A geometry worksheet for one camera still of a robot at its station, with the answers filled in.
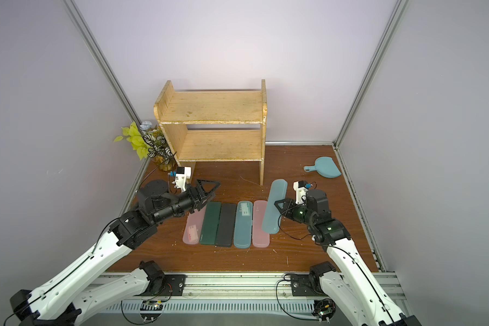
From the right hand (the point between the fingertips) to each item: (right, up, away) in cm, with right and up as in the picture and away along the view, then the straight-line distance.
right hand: (278, 200), depth 75 cm
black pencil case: (-21, -13, +12) cm, 28 cm away
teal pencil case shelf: (+1, +3, +2) cm, 4 cm away
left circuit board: (-47, -38, -3) cm, 60 cm away
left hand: (-20, +6, -13) cm, 25 cm away
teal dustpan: (+32, +11, +36) cm, 49 cm away
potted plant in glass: (-54, +22, +11) cm, 60 cm away
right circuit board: (+16, -37, -5) cm, 41 cm away
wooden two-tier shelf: (-33, +36, +47) cm, 68 cm away
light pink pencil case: (-35, -14, +12) cm, 40 cm away
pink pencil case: (-6, -18, +8) cm, 21 cm away
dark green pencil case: (-28, -17, +9) cm, 34 cm away
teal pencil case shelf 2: (-14, -14, +12) cm, 23 cm away
